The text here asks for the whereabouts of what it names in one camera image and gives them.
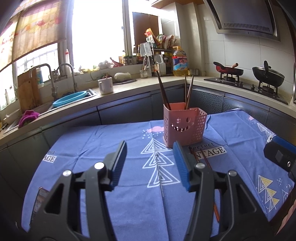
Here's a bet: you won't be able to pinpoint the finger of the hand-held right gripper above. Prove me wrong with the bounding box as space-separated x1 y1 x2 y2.
264 136 296 173

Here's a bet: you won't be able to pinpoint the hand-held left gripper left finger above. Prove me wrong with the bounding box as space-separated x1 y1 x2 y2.
30 140 128 241

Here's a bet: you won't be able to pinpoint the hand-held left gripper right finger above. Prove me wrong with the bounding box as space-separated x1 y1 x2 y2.
173 141 271 241

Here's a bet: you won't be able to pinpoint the bundle of wooden chopsticks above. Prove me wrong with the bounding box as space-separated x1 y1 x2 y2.
190 148 220 220

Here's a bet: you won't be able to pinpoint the pink plastic utensil holder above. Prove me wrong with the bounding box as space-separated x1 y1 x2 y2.
163 102 208 149

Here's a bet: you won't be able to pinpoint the blue printed tablecloth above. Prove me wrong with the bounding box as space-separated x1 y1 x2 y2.
21 108 295 241

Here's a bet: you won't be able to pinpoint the dark kitchen cabinet fronts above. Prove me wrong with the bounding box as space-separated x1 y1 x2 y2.
0 85 296 209

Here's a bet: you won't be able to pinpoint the steel kitchen sink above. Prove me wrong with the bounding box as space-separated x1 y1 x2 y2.
3 89 100 133

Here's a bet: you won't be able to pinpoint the white mug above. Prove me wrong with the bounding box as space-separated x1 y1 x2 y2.
97 77 114 95

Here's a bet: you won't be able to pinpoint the black gas stove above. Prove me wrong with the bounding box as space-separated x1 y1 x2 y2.
204 73 289 105

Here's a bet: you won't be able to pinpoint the black wok with lid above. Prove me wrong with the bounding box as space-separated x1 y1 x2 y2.
252 61 285 87

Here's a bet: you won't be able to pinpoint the blue plastic basin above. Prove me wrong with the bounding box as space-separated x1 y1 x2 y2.
52 91 87 107

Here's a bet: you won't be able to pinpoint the light stone kitchen counter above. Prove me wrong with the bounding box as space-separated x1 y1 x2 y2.
0 74 289 146

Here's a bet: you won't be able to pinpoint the white wrapped bundle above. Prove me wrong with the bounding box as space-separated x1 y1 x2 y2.
114 72 132 81

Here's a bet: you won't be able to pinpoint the steel sink faucet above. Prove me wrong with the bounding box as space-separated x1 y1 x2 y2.
55 63 78 92
29 63 58 98

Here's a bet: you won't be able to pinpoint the red frying pan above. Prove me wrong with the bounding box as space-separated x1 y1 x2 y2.
213 61 244 77

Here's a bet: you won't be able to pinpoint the magenta rag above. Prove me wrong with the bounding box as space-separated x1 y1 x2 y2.
18 110 40 128

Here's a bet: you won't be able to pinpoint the white plastic jug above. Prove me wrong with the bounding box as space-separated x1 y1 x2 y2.
154 54 166 75

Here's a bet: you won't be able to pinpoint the row of seasoning jars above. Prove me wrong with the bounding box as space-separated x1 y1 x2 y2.
119 55 139 65

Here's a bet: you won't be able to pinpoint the large cooking oil bottle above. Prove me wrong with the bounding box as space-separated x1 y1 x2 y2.
172 46 188 77

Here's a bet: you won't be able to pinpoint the wooden cutting board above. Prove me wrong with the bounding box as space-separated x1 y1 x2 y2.
17 69 42 112

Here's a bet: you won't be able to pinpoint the pile of snack bags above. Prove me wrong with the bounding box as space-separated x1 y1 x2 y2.
144 28 181 47

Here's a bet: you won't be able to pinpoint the brown cardboard sheet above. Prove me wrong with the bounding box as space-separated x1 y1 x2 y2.
132 11 160 47

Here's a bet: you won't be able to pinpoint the steel range hood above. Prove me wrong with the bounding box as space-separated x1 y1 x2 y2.
203 0 281 42

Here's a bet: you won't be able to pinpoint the printed roller blind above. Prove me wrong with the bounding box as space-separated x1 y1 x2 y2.
0 0 67 70

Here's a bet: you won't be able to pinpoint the aluminium frame window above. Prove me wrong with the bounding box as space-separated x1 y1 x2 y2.
67 0 130 67

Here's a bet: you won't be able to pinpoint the wooden wall cabinet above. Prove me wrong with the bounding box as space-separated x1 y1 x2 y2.
151 0 204 7

